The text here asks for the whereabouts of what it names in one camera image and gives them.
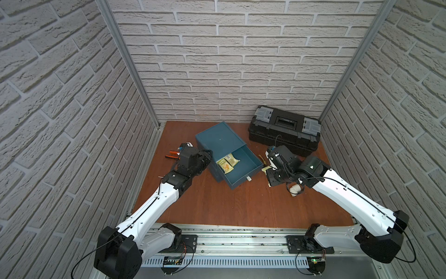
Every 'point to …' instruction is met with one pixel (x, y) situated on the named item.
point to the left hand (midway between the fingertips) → (215, 150)
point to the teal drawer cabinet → (222, 140)
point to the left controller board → (171, 261)
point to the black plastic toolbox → (273, 127)
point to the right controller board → (316, 265)
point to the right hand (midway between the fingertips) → (271, 176)
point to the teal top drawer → (249, 165)
